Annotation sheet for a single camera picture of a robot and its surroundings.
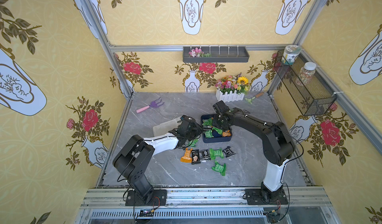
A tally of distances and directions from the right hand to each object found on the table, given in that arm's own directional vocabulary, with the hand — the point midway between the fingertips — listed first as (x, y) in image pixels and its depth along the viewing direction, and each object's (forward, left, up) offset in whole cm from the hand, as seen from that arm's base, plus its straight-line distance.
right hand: (218, 122), depth 97 cm
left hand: (-6, +13, +2) cm, 14 cm away
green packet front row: (-28, 0, -4) cm, 28 cm away
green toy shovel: (+26, -27, -7) cm, 38 cm away
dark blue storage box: (-7, +4, -4) cm, 9 cm away
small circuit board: (-50, +36, -7) cm, 62 cm away
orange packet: (-7, -5, -4) cm, 9 cm away
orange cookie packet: (-22, +19, -5) cm, 29 cm away
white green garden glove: (-2, +34, -4) cm, 34 cm away
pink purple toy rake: (+19, +48, -6) cm, 52 cm away
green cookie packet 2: (-13, +15, -4) cm, 20 cm away
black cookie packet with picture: (-23, +14, -4) cm, 27 cm away
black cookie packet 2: (-18, -5, -4) cm, 19 cm away
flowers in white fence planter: (+24, -10, +7) cm, 27 cm away
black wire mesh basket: (+3, -49, +22) cm, 54 cm away
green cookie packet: (-19, +1, -4) cm, 19 cm away
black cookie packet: (-21, +8, -3) cm, 23 cm away
